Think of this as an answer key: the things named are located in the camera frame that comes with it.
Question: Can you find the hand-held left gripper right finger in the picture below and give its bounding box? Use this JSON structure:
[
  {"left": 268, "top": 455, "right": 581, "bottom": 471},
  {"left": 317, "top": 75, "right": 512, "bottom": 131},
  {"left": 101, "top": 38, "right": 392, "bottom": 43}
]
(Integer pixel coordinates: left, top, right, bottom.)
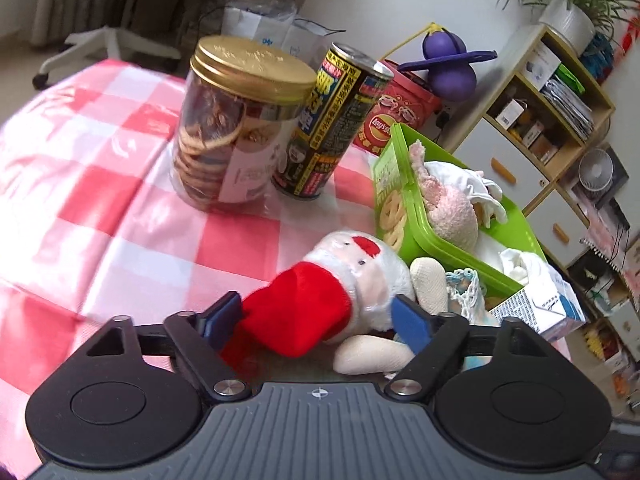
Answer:
[{"left": 382, "top": 297, "right": 551, "bottom": 403}]

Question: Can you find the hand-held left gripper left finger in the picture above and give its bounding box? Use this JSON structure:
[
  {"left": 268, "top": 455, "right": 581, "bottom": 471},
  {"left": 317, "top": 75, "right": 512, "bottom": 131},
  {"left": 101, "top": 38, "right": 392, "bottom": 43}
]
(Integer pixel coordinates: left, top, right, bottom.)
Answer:
[{"left": 85, "top": 290, "right": 251, "bottom": 403}]

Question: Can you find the santa plush toy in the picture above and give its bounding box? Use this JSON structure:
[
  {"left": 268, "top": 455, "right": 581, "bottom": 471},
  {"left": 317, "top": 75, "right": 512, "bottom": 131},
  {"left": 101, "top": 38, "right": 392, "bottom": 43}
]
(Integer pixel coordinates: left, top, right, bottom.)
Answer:
[{"left": 220, "top": 230, "right": 416, "bottom": 358}]

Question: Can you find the green plastic bin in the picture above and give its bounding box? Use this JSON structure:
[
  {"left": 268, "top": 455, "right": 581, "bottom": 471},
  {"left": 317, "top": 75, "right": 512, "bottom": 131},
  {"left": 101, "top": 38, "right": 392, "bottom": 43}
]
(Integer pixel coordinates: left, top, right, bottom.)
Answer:
[{"left": 371, "top": 122, "right": 548, "bottom": 311}]

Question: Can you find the pink plush toy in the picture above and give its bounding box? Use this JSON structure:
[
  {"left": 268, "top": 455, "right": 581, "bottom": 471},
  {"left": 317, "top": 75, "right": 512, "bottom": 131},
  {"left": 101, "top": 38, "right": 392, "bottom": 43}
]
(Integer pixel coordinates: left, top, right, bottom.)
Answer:
[{"left": 409, "top": 141, "right": 478, "bottom": 253}]

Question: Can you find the white towel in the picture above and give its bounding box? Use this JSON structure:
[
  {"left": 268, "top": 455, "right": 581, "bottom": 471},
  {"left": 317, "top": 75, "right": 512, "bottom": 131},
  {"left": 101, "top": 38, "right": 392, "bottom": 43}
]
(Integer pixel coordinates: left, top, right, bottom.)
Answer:
[{"left": 497, "top": 247, "right": 551, "bottom": 286}]

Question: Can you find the white cloth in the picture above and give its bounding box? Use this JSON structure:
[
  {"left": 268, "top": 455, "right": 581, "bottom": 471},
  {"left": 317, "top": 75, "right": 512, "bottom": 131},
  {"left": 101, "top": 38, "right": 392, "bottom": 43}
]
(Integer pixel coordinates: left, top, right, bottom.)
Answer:
[{"left": 425, "top": 160, "right": 508, "bottom": 223}]

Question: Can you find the blue white milk carton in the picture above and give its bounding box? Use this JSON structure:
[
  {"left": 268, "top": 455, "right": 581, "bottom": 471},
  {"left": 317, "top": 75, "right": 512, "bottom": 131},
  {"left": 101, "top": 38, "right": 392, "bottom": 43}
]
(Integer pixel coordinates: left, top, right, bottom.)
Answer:
[{"left": 487, "top": 262, "right": 587, "bottom": 343}]

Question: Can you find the wooden shelf cabinet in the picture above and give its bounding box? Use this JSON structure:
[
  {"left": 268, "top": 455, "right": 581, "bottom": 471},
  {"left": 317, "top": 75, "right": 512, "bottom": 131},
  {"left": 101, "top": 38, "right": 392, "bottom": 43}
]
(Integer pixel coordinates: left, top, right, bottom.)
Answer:
[{"left": 442, "top": 24, "right": 617, "bottom": 268}]

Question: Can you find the red white checkered tablecloth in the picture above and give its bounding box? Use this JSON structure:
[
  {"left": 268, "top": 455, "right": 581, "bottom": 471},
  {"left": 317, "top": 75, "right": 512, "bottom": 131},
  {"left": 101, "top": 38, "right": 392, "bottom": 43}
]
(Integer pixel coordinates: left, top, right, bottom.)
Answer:
[{"left": 0, "top": 57, "right": 573, "bottom": 471}]

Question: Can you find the gold lid cookie jar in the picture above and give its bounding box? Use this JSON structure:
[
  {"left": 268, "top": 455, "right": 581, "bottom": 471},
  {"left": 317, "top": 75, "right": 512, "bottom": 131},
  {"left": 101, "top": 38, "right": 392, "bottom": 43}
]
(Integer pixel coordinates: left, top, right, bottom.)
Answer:
[{"left": 170, "top": 35, "right": 317, "bottom": 210}]

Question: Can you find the black yellow drink can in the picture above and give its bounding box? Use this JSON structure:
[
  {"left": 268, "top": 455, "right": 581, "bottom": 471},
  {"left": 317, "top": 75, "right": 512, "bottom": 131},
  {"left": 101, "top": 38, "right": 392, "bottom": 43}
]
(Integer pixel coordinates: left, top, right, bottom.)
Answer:
[{"left": 272, "top": 42, "right": 395, "bottom": 201}]

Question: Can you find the red snack bucket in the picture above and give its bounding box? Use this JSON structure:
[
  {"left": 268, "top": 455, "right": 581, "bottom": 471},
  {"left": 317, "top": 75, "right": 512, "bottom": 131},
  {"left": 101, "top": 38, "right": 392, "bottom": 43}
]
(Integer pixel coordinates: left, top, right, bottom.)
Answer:
[{"left": 350, "top": 59, "right": 443, "bottom": 153}]

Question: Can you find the white desk fan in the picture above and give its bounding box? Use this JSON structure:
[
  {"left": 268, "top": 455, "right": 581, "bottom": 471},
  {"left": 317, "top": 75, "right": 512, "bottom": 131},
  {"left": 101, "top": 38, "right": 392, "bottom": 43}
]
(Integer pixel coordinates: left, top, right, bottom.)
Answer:
[{"left": 577, "top": 147, "right": 629, "bottom": 197}]

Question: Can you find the purple jumping ball toy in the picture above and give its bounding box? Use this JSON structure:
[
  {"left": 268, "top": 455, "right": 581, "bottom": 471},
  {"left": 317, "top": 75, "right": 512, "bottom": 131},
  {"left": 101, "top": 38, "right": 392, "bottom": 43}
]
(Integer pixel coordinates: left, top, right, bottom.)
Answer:
[{"left": 397, "top": 30, "right": 498, "bottom": 98}]

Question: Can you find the stack of papers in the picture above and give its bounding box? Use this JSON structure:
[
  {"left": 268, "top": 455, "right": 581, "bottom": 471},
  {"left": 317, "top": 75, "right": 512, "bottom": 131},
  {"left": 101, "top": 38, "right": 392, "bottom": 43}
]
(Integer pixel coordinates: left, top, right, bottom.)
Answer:
[{"left": 540, "top": 77, "right": 596, "bottom": 141}]

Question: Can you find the white office chair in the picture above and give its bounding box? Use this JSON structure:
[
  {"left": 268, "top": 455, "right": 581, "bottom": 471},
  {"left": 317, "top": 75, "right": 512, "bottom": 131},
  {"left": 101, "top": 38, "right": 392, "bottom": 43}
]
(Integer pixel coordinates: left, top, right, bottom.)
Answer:
[{"left": 32, "top": 0, "right": 226, "bottom": 88}]

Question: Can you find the potted green plant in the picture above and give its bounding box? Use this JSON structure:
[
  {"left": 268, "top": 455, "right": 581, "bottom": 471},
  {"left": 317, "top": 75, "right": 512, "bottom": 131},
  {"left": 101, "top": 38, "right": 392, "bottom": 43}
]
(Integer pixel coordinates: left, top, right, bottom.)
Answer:
[{"left": 484, "top": 0, "right": 640, "bottom": 57}]

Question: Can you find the white radiator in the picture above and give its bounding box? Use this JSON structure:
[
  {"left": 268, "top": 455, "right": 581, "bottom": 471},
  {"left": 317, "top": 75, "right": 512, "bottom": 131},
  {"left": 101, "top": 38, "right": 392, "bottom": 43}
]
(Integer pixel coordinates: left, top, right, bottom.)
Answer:
[{"left": 30, "top": 0, "right": 71, "bottom": 46}]

